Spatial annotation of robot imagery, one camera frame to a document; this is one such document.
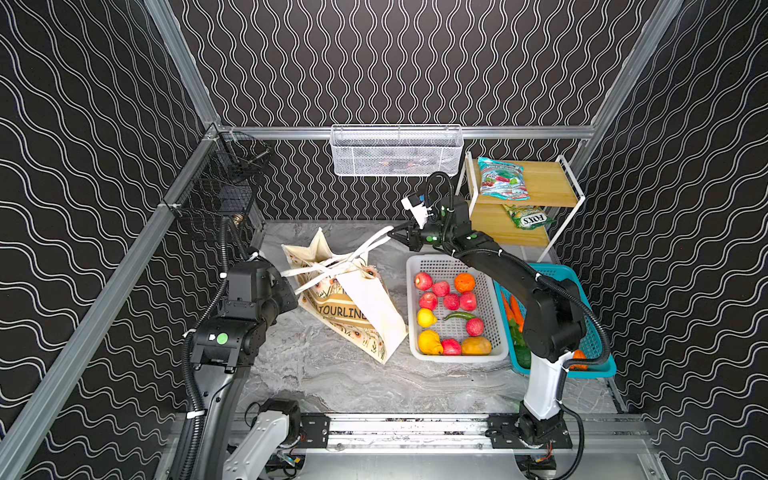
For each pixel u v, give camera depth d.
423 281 0.97
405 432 0.75
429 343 0.84
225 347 0.41
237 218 0.81
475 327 0.87
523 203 0.98
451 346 0.82
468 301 0.92
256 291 0.48
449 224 0.70
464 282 0.97
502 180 0.81
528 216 0.97
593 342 0.82
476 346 0.82
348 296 0.75
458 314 0.95
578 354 0.80
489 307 0.88
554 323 0.51
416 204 0.74
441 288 0.95
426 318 0.90
